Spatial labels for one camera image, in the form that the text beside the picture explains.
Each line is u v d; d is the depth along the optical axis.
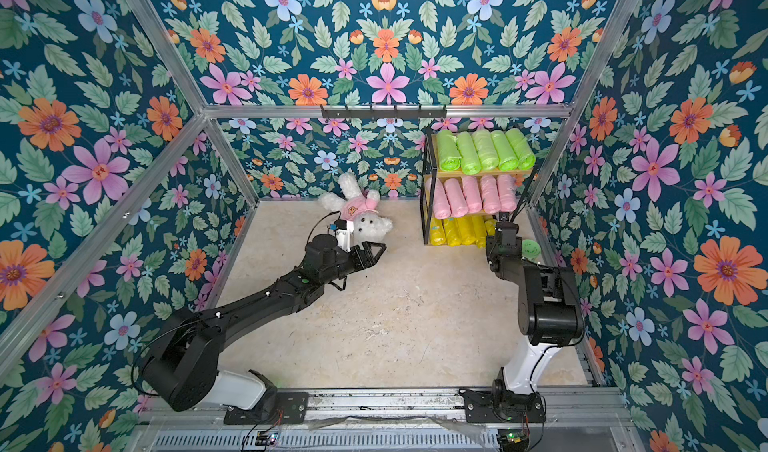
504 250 0.78
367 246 0.74
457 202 0.91
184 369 0.43
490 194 0.93
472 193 0.94
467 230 1.05
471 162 0.78
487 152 0.80
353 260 0.74
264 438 0.72
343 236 0.75
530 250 0.93
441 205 0.90
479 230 1.04
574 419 0.73
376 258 0.76
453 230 1.04
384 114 0.93
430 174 0.81
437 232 1.03
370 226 1.00
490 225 1.05
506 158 0.78
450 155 0.78
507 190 0.95
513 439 0.72
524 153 0.78
